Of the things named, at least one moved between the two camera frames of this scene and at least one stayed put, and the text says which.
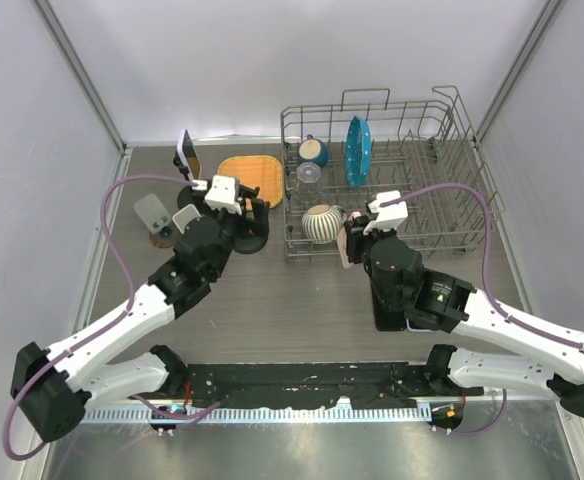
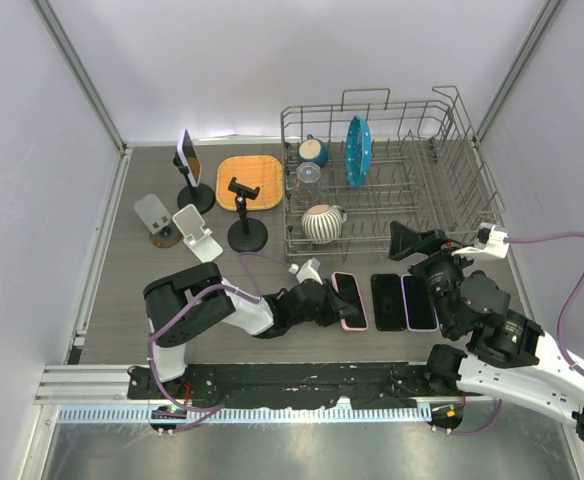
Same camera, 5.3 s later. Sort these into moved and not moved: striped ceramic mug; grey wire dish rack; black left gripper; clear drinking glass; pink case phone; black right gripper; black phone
Moved: black left gripper; black right gripper; pink case phone
Not moved: grey wire dish rack; clear drinking glass; black phone; striped ceramic mug
